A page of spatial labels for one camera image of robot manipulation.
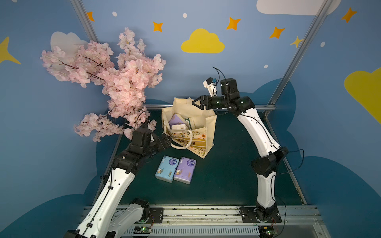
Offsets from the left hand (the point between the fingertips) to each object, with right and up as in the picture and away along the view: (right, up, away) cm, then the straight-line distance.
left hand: (168, 141), depth 72 cm
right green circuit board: (+48, -44, -1) cm, 65 cm away
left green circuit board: (-13, -43, -2) cm, 45 cm away
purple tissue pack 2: (+8, -18, +12) cm, 23 cm away
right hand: (+15, +20, +3) cm, 25 cm away
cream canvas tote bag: (+17, 0, +13) cm, 21 cm away
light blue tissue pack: (-3, -18, +14) cm, 23 cm away
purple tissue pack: (0, +11, +24) cm, 27 cm away
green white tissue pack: (+9, +11, +26) cm, 30 cm away
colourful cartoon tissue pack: (+4, +7, +12) cm, 15 cm away
